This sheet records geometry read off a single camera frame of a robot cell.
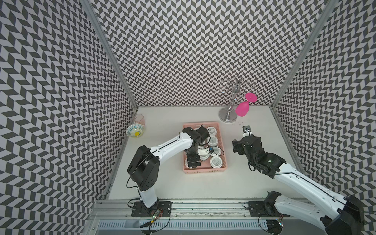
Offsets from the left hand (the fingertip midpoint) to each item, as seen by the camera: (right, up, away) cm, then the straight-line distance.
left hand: (190, 157), depth 83 cm
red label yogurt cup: (+16, +4, +2) cm, 16 cm away
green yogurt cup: (+15, -2, 0) cm, 15 cm away
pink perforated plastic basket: (+19, +6, +6) cm, 21 cm away
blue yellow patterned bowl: (-40, +14, +19) cm, 46 cm away
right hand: (+29, +10, -4) cm, 31 cm away
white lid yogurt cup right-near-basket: (+13, +9, +9) cm, 18 cm away
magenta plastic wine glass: (+34, +30, +11) cm, 47 cm away
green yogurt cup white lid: (+14, +14, +13) cm, 24 cm away
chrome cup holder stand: (+28, +26, +29) cm, 48 cm away
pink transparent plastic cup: (-39, +23, +25) cm, 52 cm away
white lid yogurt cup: (+8, 0, -1) cm, 8 cm away
